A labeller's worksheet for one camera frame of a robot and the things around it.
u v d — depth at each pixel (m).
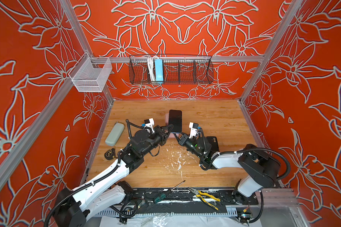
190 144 0.72
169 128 0.67
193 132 0.74
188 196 0.74
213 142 0.95
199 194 0.73
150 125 0.66
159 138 0.62
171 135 0.78
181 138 0.74
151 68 0.90
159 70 0.89
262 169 0.44
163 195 0.73
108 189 0.48
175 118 0.72
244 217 0.68
